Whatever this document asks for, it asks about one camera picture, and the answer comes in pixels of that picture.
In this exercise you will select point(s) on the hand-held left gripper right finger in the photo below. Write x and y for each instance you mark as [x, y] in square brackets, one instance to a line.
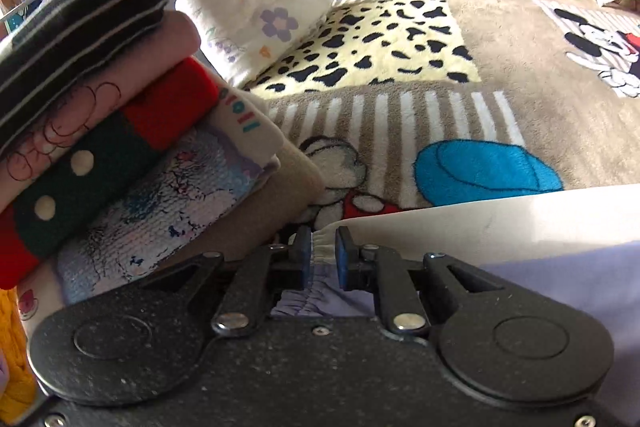
[344, 259]

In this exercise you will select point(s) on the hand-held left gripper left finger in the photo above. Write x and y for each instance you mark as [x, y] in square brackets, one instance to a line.
[302, 257]

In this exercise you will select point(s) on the lavender pants with white band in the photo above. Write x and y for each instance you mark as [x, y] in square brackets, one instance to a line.
[500, 222]

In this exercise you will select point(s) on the light blue printed folded garment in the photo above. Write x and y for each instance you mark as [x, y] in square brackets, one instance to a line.
[165, 207]

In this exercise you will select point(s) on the red and green folded sweater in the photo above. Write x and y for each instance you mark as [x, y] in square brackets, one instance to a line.
[100, 177]

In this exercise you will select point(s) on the white floral diaper pad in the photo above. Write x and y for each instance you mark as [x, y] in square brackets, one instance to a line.
[260, 22]

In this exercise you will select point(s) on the printed cartoon blanket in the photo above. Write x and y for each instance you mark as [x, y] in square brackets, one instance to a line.
[500, 57]

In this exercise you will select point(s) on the cream folded garment pink print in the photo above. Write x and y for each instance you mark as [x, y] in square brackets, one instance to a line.
[30, 302]

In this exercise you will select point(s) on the yellow folded garment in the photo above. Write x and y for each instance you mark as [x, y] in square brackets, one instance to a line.
[15, 357]

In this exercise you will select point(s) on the colourful alphabet mat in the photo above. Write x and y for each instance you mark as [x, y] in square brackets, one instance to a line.
[15, 24]

